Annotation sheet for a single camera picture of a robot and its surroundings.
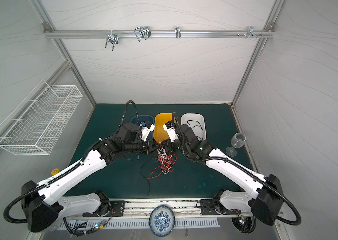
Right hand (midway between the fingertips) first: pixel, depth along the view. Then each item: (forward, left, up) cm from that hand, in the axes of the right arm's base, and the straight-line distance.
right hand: (164, 139), depth 74 cm
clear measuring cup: (+8, -42, -11) cm, 44 cm away
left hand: (-3, +1, +1) cm, 4 cm away
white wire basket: (-3, +59, +11) cm, 60 cm away
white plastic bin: (+31, -21, -18) cm, 41 cm away
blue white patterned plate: (-32, -1, -22) cm, 39 cm away
